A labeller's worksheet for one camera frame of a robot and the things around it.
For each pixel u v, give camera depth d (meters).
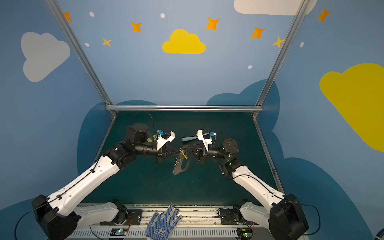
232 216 0.73
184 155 0.64
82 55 0.86
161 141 0.57
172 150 0.62
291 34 0.78
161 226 0.72
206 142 0.58
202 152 0.60
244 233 0.72
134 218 0.75
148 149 0.57
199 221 0.74
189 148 0.62
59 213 0.38
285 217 0.40
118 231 0.71
